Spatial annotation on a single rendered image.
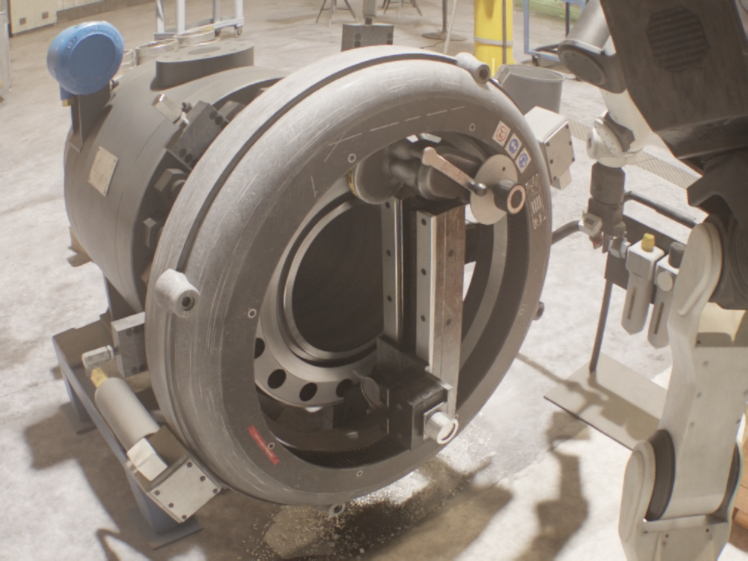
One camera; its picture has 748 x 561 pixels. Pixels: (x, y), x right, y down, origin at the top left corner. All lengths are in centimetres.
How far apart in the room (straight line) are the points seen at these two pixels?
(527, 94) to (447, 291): 272
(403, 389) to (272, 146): 43
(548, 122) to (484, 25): 338
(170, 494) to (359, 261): 58
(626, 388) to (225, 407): 131
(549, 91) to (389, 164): 279
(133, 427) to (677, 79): 92
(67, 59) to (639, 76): 107
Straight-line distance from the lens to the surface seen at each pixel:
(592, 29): 104
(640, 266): 168
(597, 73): 103
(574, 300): 234
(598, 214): 160
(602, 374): 200
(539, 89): 369
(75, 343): 171
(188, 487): 100
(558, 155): 128
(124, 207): 121
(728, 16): 78
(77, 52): 141
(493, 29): 462
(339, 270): 133
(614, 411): 188
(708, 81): 79
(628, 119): 120
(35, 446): 185
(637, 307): 174
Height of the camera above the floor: 115
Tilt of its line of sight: 30 degrees down
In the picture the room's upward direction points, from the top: straight up
